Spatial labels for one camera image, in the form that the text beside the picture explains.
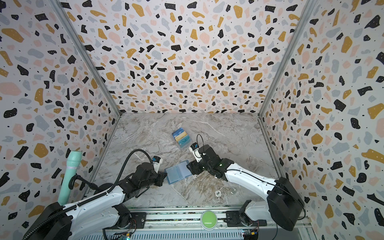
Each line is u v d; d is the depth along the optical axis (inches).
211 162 24.6
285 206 16.3
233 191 32.1
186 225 28.8
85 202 18.4
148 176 26.6
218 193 32.7
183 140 39.5
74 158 23.0
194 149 28.3
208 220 28.9
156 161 29.9
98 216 21.7
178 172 35.4
